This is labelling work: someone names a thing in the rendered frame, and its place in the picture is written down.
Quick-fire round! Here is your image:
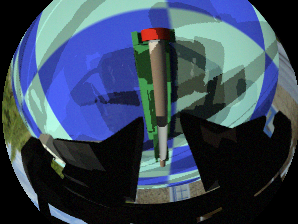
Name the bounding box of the metal pin with red cap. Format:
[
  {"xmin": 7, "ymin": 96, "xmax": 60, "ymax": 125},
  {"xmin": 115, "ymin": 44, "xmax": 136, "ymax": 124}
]
[{"xmin": 141, "ymin": 28, "xmax": 170, "ymax": 168}]

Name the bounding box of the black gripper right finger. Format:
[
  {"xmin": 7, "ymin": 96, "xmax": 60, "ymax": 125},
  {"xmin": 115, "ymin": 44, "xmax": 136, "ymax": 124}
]
[{"xmin": 181, "ymin": 112, "xmax": 266, "ymax": 192}]

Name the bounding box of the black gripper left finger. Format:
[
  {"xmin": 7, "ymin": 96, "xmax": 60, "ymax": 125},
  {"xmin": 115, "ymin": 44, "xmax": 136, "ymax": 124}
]
[{"xmin": 53, "ymin": 116, "xmax": 145, "ymax": 202}]

